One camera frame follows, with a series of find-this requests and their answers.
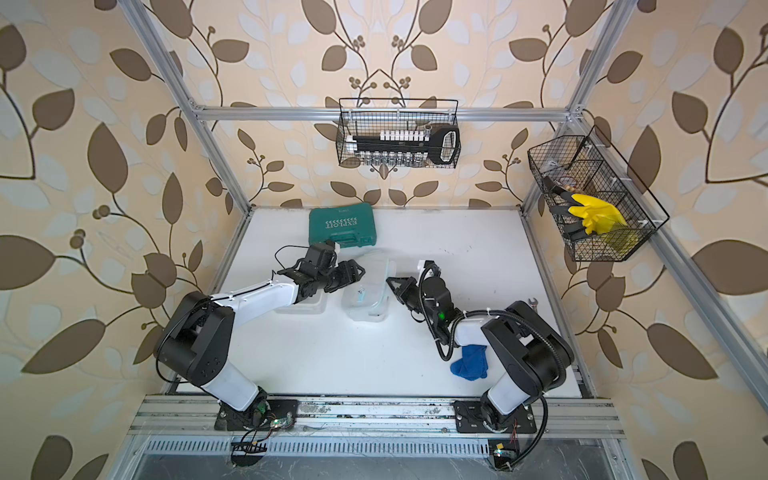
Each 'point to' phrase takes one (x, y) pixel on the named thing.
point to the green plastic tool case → (351, 225)
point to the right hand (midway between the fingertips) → (385, 280)
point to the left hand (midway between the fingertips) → (355, 270)
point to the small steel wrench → (534, 304)
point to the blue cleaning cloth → (474, 363)
